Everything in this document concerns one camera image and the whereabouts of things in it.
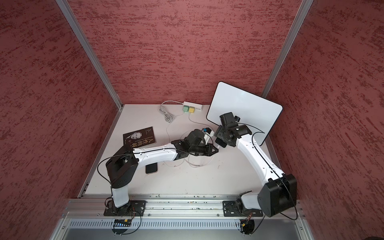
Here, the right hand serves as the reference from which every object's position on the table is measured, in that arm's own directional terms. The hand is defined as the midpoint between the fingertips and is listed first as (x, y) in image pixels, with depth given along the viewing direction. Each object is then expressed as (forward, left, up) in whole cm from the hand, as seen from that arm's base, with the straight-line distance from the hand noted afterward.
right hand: (222, 138), depth 82 cm
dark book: (+11, +54, -14) cm, 57 cm away
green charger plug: (+38, +23, -14) cm, 46 cm away
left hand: (-8, +3, -3) cm, 9 cm away
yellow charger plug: (+37, +18, -15) cm, 44 cm away
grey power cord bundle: (+28, +35, -14) cm, 47 cm away
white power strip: (+38, +13, -14) cm, 43 cm away
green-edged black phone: (-5, +2, +5) cm, 7 cm away
